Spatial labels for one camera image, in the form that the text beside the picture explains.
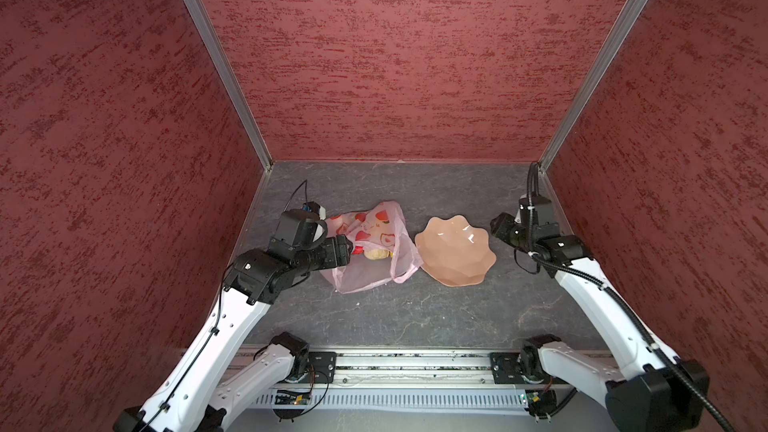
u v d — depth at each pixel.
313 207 0.62
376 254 0.90
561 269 0.51
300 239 0.51
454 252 0.96
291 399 0.72
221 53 0.88
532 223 0.58
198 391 0.38
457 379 0.74
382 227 0.90
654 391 0.38
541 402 0.72
